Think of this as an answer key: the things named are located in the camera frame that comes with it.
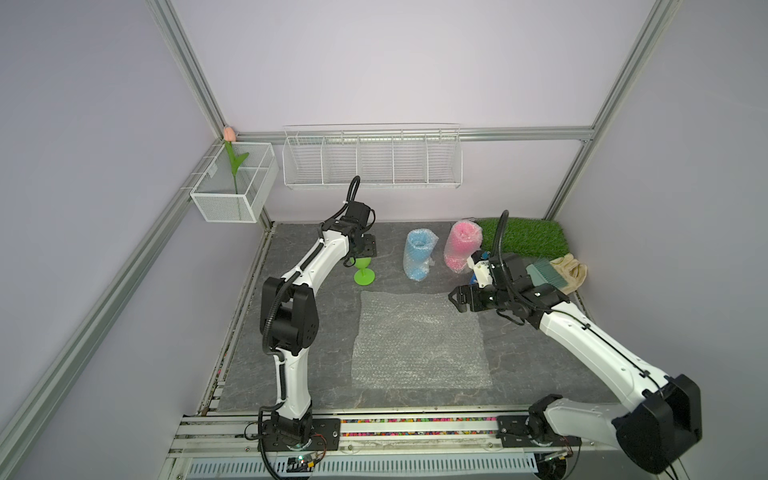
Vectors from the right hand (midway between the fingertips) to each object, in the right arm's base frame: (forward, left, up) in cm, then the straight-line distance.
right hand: (462, 291), depth 81 cm
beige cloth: (+18, -46, -17) cm, 52 cm away
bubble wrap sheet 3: (+20, -3, -1) cm, 20 cm away
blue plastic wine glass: (+16, +11, -5) cm, 20 cm away
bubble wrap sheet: (+16, +11, -4) cm, 20 cm away
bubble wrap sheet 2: (-7, +12, -16) cm, 21 cm away
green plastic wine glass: (+16, +29, -16) cm, 37 cm away
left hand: (+17, +29, -3) cm, 33 cm away
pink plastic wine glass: (+20, -3, -1) cm, 20 cm away
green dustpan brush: (+18, -34, -16) cm, 42 cm away
